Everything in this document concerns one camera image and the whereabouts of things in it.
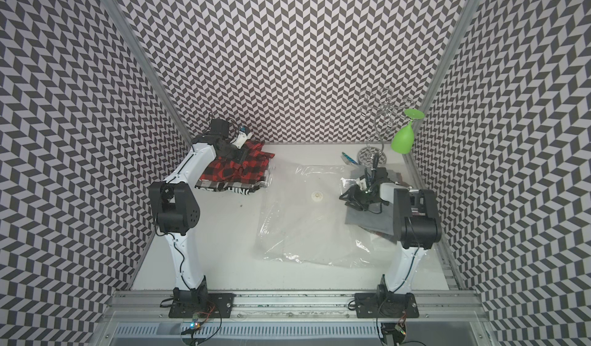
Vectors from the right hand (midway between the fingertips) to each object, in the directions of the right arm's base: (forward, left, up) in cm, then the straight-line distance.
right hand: (344, 202), depth 96 cm
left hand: (+16, +42, +13) cm, 47 cm away
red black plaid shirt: (+11, +52, +9) cm, 54 cm away
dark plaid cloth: (+10, -23, +3) cm, 25 cm away
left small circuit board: (-43, +49, +3) cm, 65 cm away
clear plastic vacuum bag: (-8, +17, -1) cm, 19 cm away
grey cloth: (-10, -14, +3) cm, 17 cm away
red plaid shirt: (+13, +40, +9) cm, 43 cm away
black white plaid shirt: (+6, +43, +2) cm, 43 cm away
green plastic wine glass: (+14, -21, +23) cm, 34 cm away
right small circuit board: (-45, -12, -2) cm, 47 cm away
